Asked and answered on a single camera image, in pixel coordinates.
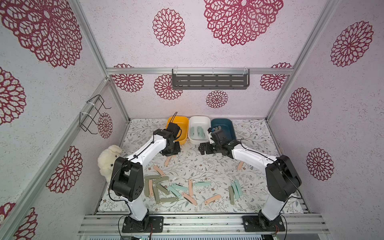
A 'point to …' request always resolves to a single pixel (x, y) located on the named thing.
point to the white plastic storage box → (204, 121)
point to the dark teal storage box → (226, 125)
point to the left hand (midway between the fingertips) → (174, 153)
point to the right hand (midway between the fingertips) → (204, 145)
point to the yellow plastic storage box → (183, 122)
